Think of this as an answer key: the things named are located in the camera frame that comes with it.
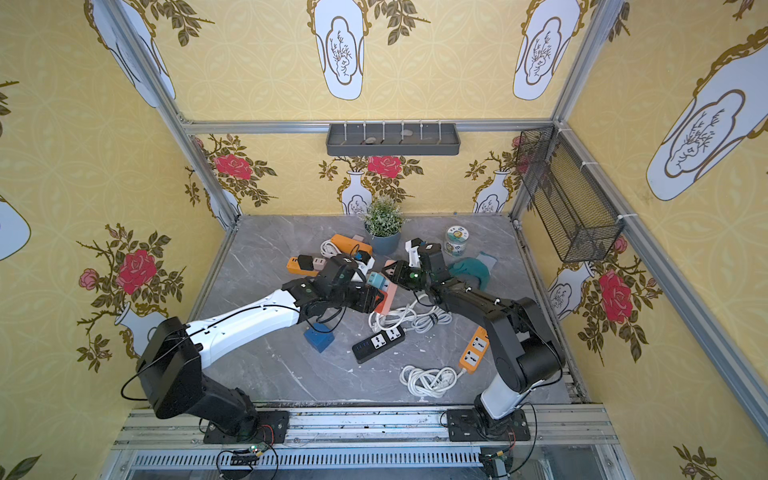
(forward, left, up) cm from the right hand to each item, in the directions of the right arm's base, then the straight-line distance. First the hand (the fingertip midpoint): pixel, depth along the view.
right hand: (376, 275), depth 88 cm
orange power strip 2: (-17, -28, -10) cm, 35 cm away
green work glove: (+12, -32, -11) cm, 36 cm away
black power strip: (-16, -1, -10) cm, 19 cm away
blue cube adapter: (-18, +14, -6) cm, 24 cm away
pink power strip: (-5, -4, +1) cm, 7 cm away
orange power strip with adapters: (+9, +30, -10) cm, 33 cm away
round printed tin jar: (+19, -26, -6) cm, 33 cm away
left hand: (-7, 0, +1) cm, 7 cm away
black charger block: (+9, +25, -7) cm, 27 cm away
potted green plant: (+21, -1, +2) cm, 21 cm away
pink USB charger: (+8, +20, -6) cm, 22 cm away
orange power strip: (+18, +11, -9) cm, 23 cm away
